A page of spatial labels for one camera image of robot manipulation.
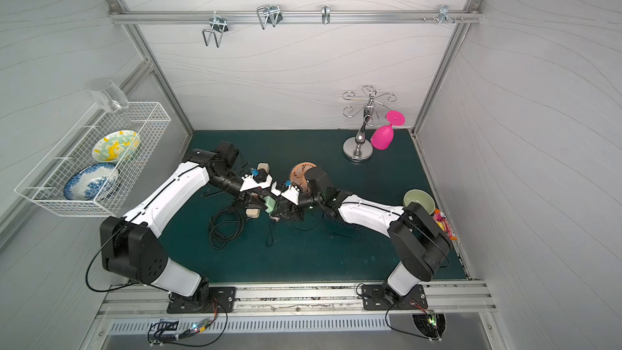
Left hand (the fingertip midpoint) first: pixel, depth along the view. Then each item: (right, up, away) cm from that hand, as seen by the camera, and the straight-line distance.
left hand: (266, 198), depth 75 cm
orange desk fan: (+8, +6, +18) cm, 20 cm away
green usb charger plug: (+2, -1, -2) cm, 3 cm away
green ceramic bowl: (+57, -3, +17) cm, 59 cm away
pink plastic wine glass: (+42, +21, +20) cm, 52 cm away
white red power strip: (-3, +7, -10) cm, 13 cm away
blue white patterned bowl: (-43, +7, -13) cm, 46 cm away
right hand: (+2, -2, +2) cm, 4 cm away
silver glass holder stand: (+34, +16, +37) cm, 53 cm away
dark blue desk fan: (+24, -13, +13) cm, 30 cm away
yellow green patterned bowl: (-44, +17, -5) cm, 47 cm away
